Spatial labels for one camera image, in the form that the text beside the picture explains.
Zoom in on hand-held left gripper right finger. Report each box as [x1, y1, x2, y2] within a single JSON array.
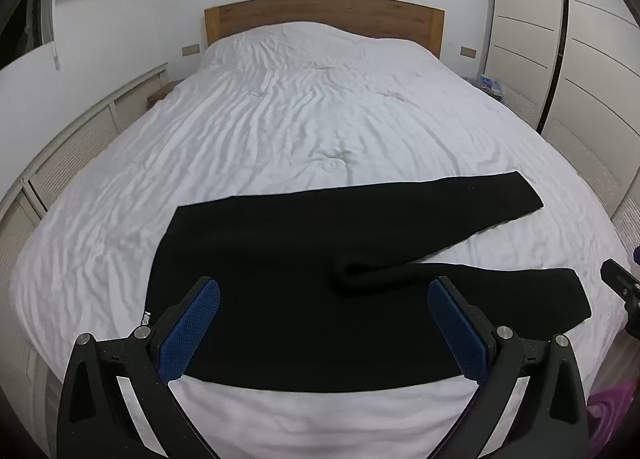
[[427, 276, 590, 459]]

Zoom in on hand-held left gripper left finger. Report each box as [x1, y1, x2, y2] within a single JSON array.
[[56, 276, 221, 459]]

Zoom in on black pants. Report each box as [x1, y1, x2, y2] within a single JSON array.
[[141, 170, 593, 394]]

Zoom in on pink cloth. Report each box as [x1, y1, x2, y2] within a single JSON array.
[[586, 385, 637, 442]]

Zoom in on white wardrobe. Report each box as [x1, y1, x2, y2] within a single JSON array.
[[479, 0, 640, 220]]

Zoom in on wooden nightstand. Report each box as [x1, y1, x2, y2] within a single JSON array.
[[146, 80, 184, 106]]

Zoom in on white bed blanket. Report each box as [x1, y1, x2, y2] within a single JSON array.
[[10, 21, 632, 459]]

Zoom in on wooden headboard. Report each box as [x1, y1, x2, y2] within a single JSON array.
[[204, 0, 445, 60]]

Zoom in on dark window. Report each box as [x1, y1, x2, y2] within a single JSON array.
[[2, 0, 57, 70]]

